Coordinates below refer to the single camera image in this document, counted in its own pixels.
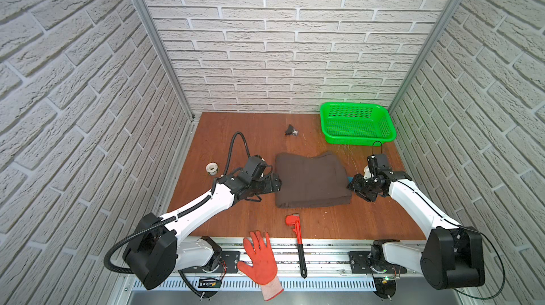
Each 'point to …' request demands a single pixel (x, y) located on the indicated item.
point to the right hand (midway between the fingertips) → (352, 187)
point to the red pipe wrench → (293, 219)
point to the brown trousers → (302, 180)
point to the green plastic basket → (356, 123)
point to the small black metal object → (291, 131)
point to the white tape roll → (211, 168)
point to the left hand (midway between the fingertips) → (275, 182)
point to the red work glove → (263, 271)
